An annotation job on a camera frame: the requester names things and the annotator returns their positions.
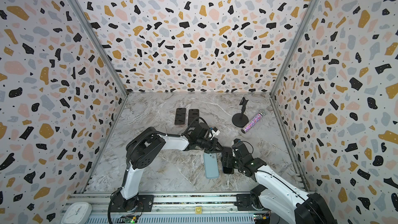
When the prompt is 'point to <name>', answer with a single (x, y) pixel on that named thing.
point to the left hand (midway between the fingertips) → (225, 149)
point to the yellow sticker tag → (198, 210)
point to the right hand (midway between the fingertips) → (223, 156)
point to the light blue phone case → (211, 166)
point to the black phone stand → (241, 120)
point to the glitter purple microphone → (254, 120)
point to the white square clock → (76, 213)
